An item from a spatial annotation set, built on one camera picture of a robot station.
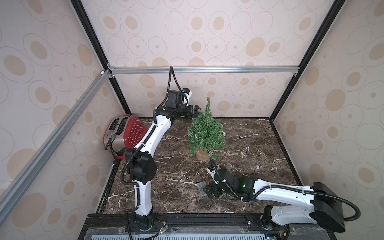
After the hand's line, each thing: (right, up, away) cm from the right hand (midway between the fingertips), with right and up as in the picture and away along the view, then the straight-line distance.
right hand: (213, 183), depth 80 cm
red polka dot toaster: (-52, +27, +8) cm, 59 cm away
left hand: (-8, +42, +3) cm, 43 cm away
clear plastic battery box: (-6, -3, +5) cm, 8 cm away
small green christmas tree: (-4, +26, -3) cm, 26 cm away
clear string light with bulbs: (-1, +16, +1) cm, 16 cm away
